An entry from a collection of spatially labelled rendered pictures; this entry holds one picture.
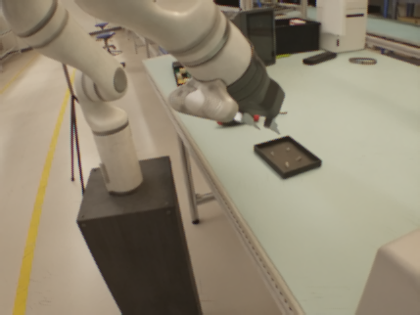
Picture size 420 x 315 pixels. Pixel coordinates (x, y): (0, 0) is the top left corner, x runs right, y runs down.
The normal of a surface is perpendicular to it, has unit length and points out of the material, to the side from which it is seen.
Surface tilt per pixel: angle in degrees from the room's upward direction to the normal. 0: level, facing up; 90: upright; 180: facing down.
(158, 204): 0
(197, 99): 39
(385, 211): 0
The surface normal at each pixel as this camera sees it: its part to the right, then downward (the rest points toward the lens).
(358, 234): -0.10, -0.85
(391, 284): -0.95, 0.24
